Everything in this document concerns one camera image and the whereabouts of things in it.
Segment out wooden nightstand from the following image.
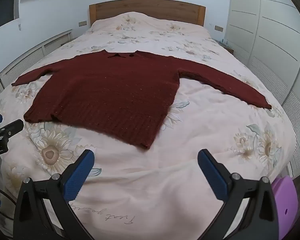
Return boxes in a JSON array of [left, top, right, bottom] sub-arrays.
[[216, 38, 235, 55]]

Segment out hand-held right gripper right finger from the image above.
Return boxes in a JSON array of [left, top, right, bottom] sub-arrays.
[[198, 149, 279, 240]]

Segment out wooden bed headboard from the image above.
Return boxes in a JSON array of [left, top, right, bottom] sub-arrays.
[[89, 0, 206, 27]]

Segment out dark red knit sweater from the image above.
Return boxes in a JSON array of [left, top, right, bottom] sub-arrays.
[[11, 50, 272, 150]]

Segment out white slatted cabinet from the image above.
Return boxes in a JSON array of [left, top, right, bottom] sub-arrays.
[[0, 29, 73, 105]]

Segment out white wardrobe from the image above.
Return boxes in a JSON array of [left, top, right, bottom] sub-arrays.
[[224, 0, 300, 173]]

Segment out black cable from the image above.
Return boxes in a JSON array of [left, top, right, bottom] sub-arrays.
[[0, 184, 18, 222]]

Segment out purple plastic stool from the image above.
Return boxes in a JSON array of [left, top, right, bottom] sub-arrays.
[[271, 176, 298, 240]]

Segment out bed with floral duvet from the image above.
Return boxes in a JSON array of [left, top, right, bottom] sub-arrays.
[[0, 11, 297, 240]]

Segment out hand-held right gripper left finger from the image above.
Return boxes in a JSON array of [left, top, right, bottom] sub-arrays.
[[14, 149, 95, 240]]

